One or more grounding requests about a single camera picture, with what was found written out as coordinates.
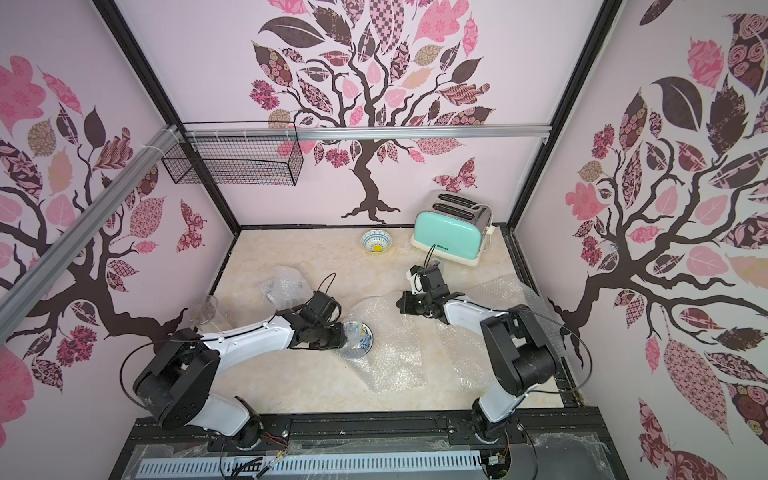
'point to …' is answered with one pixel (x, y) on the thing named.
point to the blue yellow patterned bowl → (360, 339)
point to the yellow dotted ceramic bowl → (376, 241)
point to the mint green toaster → (454, 229)
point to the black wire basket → (238, 161)
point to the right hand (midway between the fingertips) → (399, 300)
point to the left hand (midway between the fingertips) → (345, 347)
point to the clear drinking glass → (205, 311)
